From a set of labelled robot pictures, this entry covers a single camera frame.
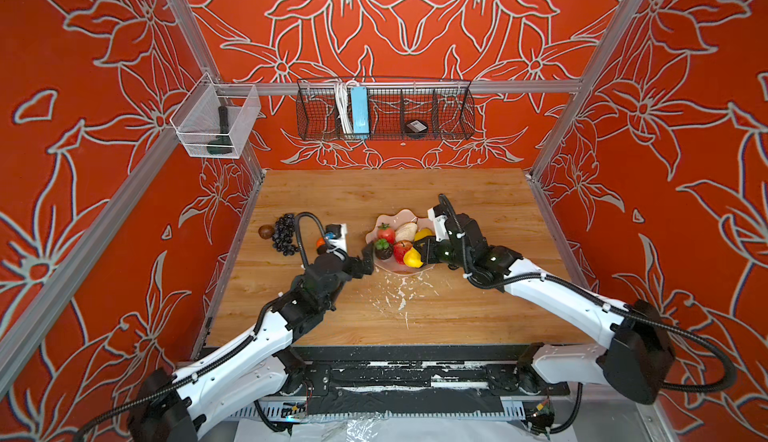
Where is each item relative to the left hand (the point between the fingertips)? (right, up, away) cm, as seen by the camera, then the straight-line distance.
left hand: (357, 241), depth 76 cm
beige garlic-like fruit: (+14, +1, +19) cm, 24 cm away
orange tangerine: (-7, +1, -12) cm, 14 cm away
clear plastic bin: (-46, +36, +15) cm, 60 cm away
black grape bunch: (-26, +1, +22) cm, 34 cm away
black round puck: (+18, +34, +19) cm, 43 cm away
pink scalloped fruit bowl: (+9, -9, +12) cm, 18 cm away
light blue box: (0, +38, +14) cm, 40 cm away
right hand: (+13, -1, +2) cm, 13 cm away
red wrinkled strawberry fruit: (+12, -5, +14) cm, 19 cm away
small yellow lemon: (+15, -5, +1) cm, 15 cm away
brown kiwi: (-32, 0, +22) cm, 39 cm away
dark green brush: (-38, +26, +4) cm, 46 cm away
